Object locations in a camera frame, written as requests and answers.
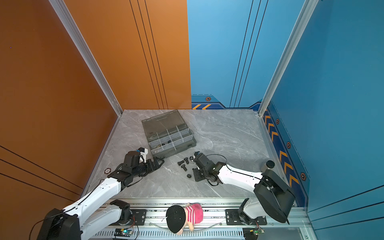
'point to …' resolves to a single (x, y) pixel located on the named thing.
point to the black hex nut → (191, 158)
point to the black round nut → (189, 175)
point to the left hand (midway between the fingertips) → (160, 162)
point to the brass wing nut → (159, 146)
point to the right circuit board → (252, 233)
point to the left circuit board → (123, 232)
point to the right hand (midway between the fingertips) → (194, 174)
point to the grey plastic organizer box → (168, 133)
